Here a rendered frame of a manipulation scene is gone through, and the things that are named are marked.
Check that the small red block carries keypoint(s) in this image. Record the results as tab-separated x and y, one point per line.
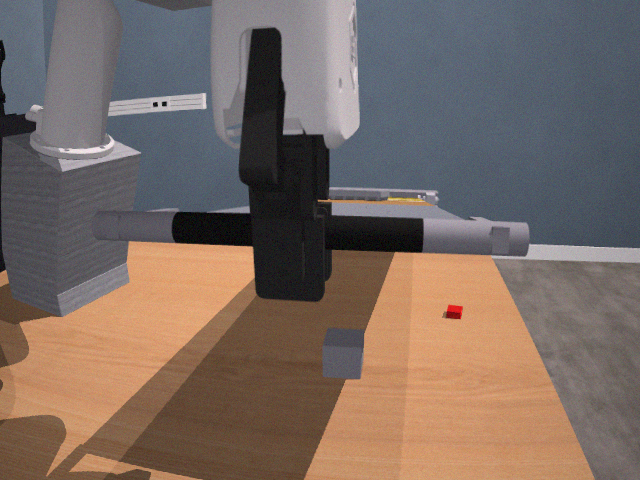
454	312

